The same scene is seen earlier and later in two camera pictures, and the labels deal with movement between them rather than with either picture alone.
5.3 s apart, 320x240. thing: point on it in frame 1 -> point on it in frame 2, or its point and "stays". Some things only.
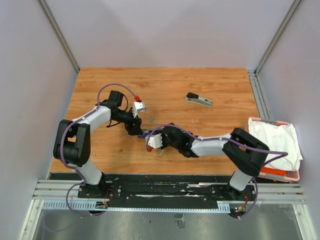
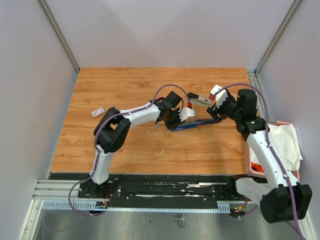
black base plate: (202, 188) stays
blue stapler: (146, 133) -> (195, 123)
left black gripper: (134, 129) -> (177, 122)
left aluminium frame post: (44, 6) stays
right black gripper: (164, 145) -> (229, 99)
